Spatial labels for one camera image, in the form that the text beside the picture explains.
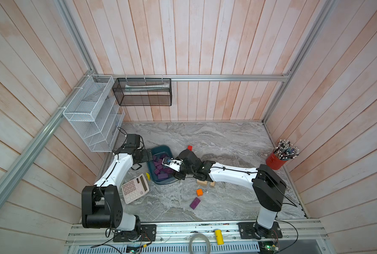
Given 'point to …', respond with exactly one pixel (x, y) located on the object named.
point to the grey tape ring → (199, 235)
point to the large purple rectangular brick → (194, 203)
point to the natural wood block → (202, 182)
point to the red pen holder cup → (284, 151)
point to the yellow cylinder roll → (219, 237)
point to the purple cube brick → (162, 175)
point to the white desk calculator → (135, 189)
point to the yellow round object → (148, 176)
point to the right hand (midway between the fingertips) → (171, 165)
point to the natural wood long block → (213, 183)
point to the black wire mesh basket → (143, 91)
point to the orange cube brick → (199, 192)
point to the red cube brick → (190, 147)
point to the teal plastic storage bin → (156, 163)
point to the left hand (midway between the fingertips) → (143, 159)
